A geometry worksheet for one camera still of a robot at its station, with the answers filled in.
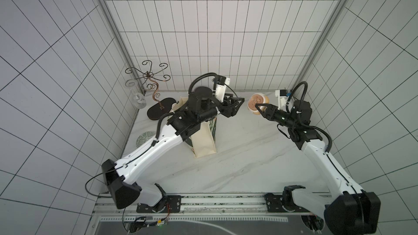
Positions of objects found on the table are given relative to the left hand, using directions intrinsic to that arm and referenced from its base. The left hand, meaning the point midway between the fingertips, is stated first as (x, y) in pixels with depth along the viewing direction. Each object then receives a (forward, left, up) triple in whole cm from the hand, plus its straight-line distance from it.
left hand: (235, 101), depth 64 cm
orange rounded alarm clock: (+8, -12, -7) cm, 16 cm away
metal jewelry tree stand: (+25, +45, -6) cm, 51 cm away
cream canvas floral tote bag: (-6, +14, -25) cm, 29 cm away
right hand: (+7, -13, -9) cm, 17 cm away
